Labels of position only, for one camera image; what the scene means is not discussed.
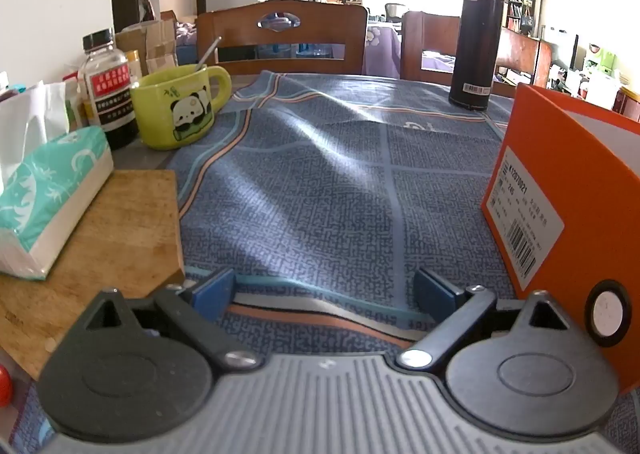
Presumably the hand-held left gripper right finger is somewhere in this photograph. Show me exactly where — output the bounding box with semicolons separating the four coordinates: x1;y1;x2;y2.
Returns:
395;268;573;371

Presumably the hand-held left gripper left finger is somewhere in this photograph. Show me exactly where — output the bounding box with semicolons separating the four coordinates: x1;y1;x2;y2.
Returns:
82;268;262;374

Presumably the wooden cutting board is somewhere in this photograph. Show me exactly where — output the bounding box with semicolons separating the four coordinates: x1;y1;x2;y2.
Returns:
0;170;186;381

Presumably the blue patterned tablecloth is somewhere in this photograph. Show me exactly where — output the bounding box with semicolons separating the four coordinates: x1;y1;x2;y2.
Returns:
10;72;640;454

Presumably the teal tissue pack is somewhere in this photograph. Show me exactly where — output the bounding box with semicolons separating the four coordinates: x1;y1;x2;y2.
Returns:
0;81;115;281

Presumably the orange cardboard box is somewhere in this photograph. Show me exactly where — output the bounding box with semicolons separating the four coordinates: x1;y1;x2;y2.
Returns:
481;84;640;392

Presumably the green panda mug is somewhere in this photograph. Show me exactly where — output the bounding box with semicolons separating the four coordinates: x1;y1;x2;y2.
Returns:
130;64;233;151

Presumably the glass bottle with black cap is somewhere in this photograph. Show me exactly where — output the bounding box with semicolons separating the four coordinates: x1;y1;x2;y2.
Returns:
77;28;141;151

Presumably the metal spoon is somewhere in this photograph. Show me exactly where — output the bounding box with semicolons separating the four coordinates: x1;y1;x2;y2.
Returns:
192;36;223;72

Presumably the small jar with yellow lid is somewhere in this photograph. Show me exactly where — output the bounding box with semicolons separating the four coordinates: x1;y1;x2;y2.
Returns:
125;50;143;84

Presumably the purple bed cover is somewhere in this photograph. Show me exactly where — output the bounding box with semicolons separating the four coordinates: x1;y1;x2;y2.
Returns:
362;24;403;79

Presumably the brown cardboard box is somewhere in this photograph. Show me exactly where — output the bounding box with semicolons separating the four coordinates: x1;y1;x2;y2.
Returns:
115;18;178;77

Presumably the black thermos flask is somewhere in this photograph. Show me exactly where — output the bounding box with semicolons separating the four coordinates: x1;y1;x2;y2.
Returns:
448;0;507;111

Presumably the green storage box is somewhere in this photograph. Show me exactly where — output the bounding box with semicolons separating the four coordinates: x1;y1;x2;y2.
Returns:
585;46;617;79

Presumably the wooden chair with oval hole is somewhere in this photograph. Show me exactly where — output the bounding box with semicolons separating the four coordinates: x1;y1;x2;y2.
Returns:
196;0;369;76

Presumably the tall bookshelf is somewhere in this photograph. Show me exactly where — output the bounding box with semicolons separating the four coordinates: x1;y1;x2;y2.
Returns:
505;0;545;39

